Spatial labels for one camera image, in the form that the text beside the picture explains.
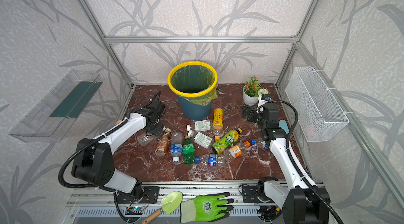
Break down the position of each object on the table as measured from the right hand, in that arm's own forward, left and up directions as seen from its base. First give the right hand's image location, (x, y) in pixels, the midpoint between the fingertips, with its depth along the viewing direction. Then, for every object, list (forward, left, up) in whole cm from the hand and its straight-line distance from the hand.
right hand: (250, 103), depth 83 cm
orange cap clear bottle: (-20, +8, -16) cm, 27 cm away
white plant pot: (+14, -4, -16) cm, 22 cm away
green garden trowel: (-42, +40, -20) cm, 61 cm away
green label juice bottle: (-17, +16, -16) cm, 28 cm away
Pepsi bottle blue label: (-24, +19, -17) cm, 35 cm away
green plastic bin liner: (+22, +32, -3) cm, 39 cm away
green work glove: (-44, +21, -19) cm, 52 cm away
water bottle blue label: (-17, +40, -15) cm, 46 cm away
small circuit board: (-45, +57, -22) cm, 76 cm away
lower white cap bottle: (-13, +26, -17) cm, 34 cm away
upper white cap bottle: (-4, +28, -17) cm, 33 cm away
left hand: (-6, +54, -11) cm, 55 cm away
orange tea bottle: (-17, +48, -15) cm, 53 cm away
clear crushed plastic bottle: (-13, +59, -16) cm, 62 cm away
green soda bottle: (-21, +33, -17) cm, 43 cm away
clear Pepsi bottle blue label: (-14, -8, -19) cm, 25 cm away
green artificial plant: (+18, -6, -7) cm, 20 cm away
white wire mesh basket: (-17, -22, +14) cm, 31 cm away
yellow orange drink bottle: (-3, +17, -16) cm, 24 cm away
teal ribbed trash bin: (+3, +35, -11) cm, 37 cm away
